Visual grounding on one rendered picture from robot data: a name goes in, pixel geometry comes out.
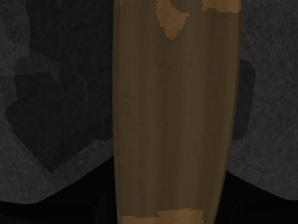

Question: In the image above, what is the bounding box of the brown wooden rail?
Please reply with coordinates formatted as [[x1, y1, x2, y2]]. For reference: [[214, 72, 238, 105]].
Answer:
[[112, 0, 242, 224]]

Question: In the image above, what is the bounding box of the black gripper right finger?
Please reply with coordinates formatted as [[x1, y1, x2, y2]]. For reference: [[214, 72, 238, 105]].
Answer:
[[214, 171, 298, 224]]

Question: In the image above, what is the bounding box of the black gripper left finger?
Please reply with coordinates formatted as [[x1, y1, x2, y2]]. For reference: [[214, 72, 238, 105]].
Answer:
[[0, 156, 118, 224]]

